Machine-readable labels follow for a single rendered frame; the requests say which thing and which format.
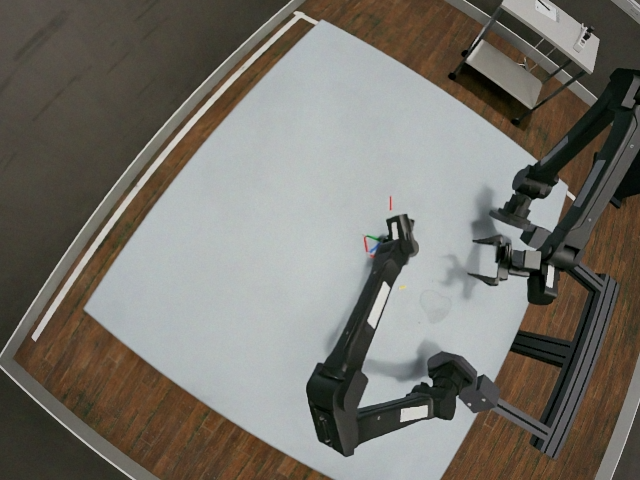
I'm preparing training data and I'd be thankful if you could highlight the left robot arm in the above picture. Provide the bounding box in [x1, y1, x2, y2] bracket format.
[306, 214, 474, 457]

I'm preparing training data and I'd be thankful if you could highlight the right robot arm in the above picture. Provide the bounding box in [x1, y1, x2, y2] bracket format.
[498, 68, 640, 305]

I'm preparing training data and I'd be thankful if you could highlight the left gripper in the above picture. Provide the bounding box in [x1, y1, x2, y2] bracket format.
[381, 238, 410, 265]

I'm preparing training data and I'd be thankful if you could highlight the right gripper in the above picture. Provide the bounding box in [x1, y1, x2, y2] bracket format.
[467, 235, 512, 287]

